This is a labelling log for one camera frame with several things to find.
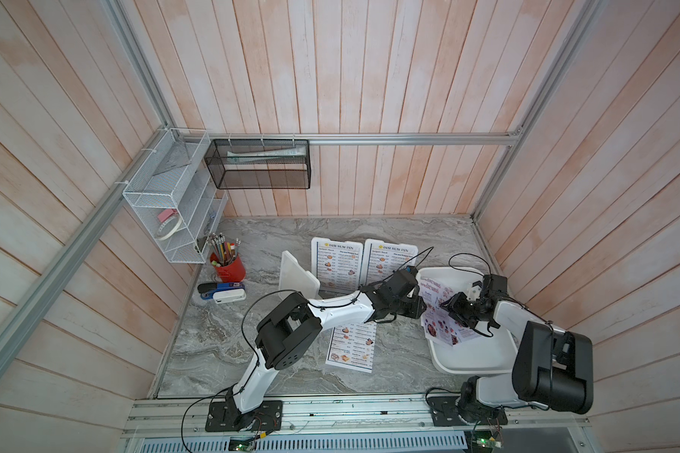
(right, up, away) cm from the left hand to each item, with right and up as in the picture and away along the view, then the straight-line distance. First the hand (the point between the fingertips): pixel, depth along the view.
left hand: (422, 312), depth 84 cm
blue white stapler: (-65, +4, +9) cm, 65 cm away
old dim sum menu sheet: (-21, -11, +1) cm, 24 cm away
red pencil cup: (-64, +16, +11) cm, 67 cm away
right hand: (+11, 0, +8) cm, 13 cm away
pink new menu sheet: (+6, -4, +3) cm, 8 cm away
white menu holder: (-39, +11, -3) cm, 40 cm away
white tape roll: (-72, +24, -7) cm, 77 cm away
